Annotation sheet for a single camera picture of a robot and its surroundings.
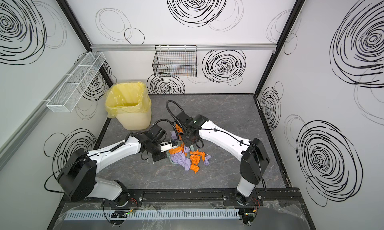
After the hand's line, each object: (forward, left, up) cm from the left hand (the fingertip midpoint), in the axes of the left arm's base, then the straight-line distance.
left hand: (166, 153), depth 85 cm
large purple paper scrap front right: (-3, -8, 0) cm, 9 cm away
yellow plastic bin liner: (+33, +30, +10) cm, 46 cm away
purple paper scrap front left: (-3, -24, -3) cm, 24 cm away
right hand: (+3, -12, +9) cm, 16 cm away
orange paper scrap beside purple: (+2, -7, +1) cm, 8 cm away
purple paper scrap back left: (+11, -3, 0) cm, 12 cm away
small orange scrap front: (-7, -17, -3) cm, 18 cm away
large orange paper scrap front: (-1, -17, -3) cm, 17 cm away
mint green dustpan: (+1, -12, -4) cm, 13 cm away
